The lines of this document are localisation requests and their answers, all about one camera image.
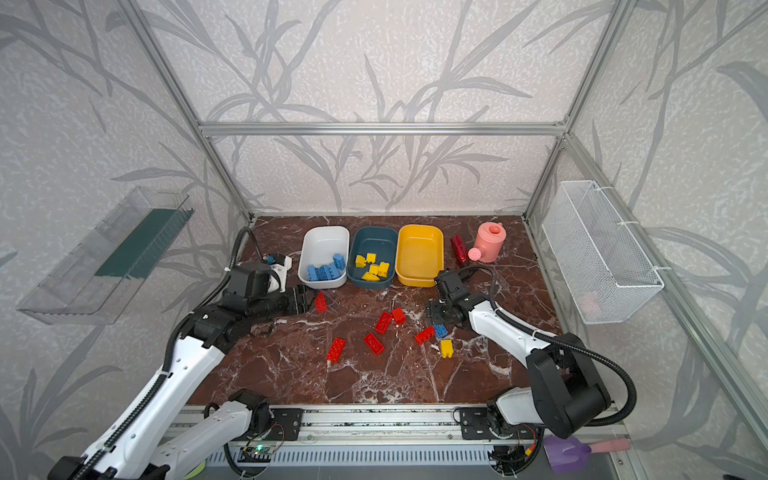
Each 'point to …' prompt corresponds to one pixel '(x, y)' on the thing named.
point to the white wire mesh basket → (608, 273)
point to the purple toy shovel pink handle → (567, 455)
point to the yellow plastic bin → (419, 254)
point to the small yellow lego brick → (383, 268)
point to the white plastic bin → (324, 254)
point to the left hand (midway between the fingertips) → (313, 285)
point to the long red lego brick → (335, 350)
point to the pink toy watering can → (490, 238)
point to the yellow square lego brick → (371, 257)
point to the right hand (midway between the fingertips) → (439, 302)
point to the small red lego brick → (399, 316)
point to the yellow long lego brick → (370, 277)
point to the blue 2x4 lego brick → (312, 274)
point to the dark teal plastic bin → (380, 240)
